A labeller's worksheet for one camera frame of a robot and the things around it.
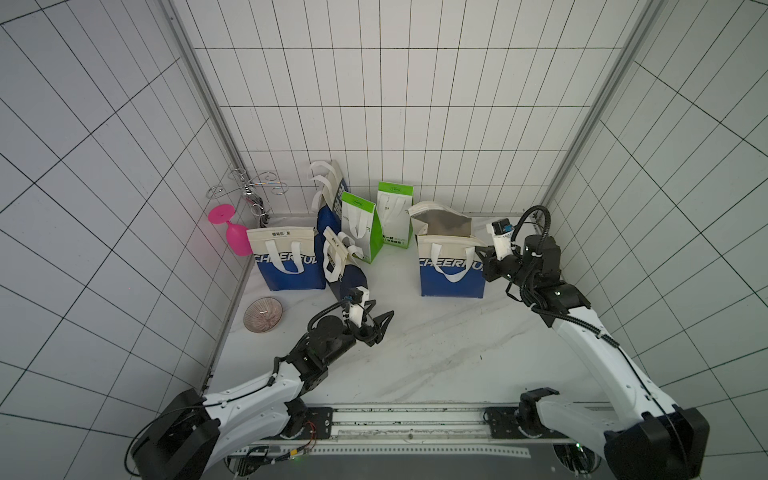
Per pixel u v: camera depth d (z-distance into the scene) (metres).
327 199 0.93
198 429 0.42
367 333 0.68
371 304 0.79
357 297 0.66
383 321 0.71
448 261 0.82
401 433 0.73
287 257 0.88
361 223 0.90
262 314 0.90
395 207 0.94
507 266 0.66
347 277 0.86
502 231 0.64
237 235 0.88
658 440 0.37
